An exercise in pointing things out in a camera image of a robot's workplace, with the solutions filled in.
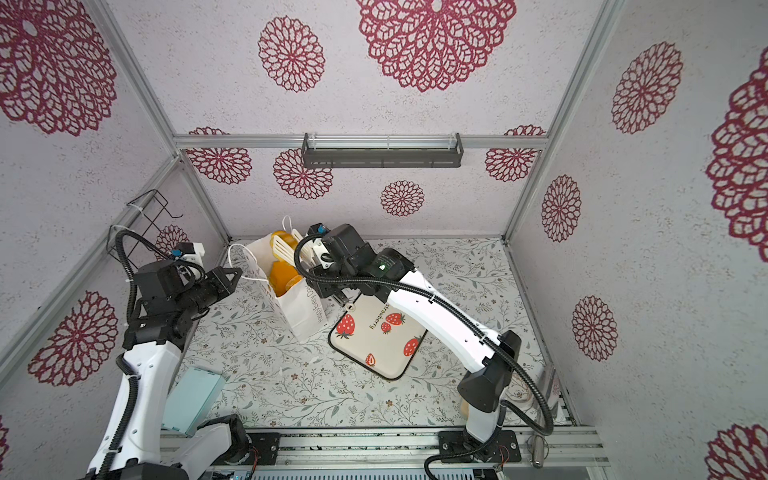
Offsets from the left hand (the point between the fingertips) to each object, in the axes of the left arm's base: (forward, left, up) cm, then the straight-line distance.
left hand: (241, 276), depth 74 cm
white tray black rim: (-2, -32, -29) cm, 43 cm away
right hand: (-3, -19, +5) cm, 20 cm away
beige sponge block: (-25, -56, -25) cm, 66 cm away
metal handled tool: (-35, -72, -26) cm, 84 cm away
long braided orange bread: (+8, -6, -11) cm, 15 cm away
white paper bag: (-4, -12, -9) cm, 15 cm away
